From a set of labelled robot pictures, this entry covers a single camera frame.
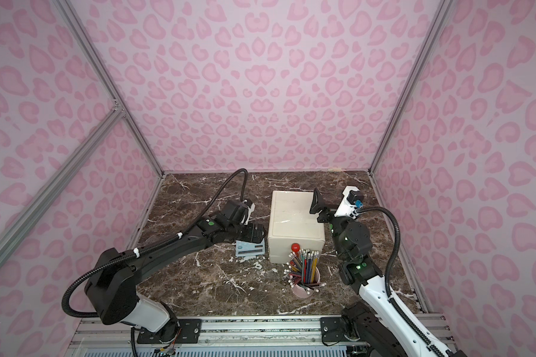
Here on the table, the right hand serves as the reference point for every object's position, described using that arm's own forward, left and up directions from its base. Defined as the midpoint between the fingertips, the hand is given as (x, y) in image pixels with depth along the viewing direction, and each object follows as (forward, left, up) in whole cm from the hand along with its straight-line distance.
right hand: (327, 190), depth 69 cm
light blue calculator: (-5, +30, -30) cm, 43 cm away
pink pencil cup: (-21, +7, -34) cm, 41 cm away
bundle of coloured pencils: (-17, +7, -23) cm, 29 cm away
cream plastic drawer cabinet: (-4, +11, -12) cm, 17 cm away
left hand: (-3, +23, -20) cm, 31 cm away
